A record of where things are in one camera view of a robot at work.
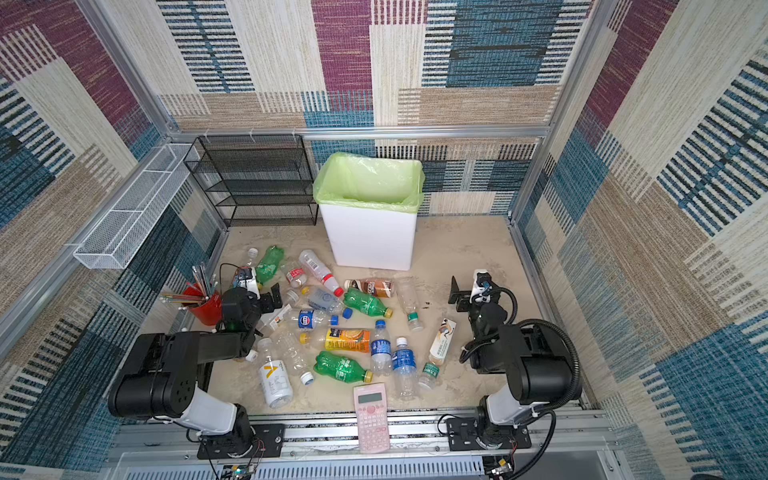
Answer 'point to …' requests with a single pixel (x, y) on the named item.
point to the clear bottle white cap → (288, 346)
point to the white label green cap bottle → (439, 353)
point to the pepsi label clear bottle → (311, 319)
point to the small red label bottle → (297, 277)
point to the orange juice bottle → (340, 340)
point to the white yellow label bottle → (275, 378)
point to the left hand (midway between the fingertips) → (263, 285)
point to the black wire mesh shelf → (256, 179)
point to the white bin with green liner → (370, 204)
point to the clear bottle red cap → (320, 271)
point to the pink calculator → (372, 418)
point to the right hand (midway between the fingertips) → (472, 280)
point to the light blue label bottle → (323, 299)
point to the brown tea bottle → (384, 288)
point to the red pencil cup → (210, 310)
